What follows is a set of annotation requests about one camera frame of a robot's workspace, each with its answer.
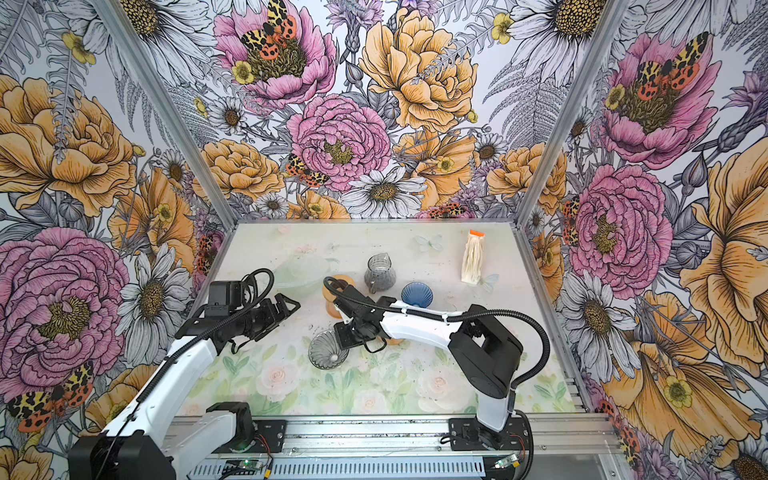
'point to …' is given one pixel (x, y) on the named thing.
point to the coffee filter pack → (472, 266)
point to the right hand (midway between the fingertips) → (343, 351)
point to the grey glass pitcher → (379, 275)
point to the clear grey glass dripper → (325, 352)
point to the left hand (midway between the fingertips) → (289, 322)
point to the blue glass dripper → (417, 292)
